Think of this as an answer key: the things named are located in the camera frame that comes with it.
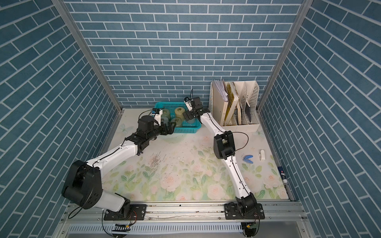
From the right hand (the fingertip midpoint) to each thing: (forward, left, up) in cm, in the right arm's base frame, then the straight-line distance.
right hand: (191, 110), depth 109 cm
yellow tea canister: (-2, +9, 0) cm, 9 cm away
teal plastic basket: (-2, +14, 0) cm, 14 cm away
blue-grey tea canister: (-9, -2, 0) cm, 10 cm away
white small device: (-29, -47, -6) cm, 56 cm away
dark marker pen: (-40, -60, -13) cm, 74 cm away
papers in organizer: (+3, -19, +21) cm, 28 cm away
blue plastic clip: (-31, -38, -8) cm, 49 cm away
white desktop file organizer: (-1, -40, -2) cm, 40 cm away
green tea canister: (-11, +9, 0) cm, 14 cm away
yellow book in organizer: (-4, -27, +16) cm, 31 cm away
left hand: (-23, +8, +12) cm, 27 cm away
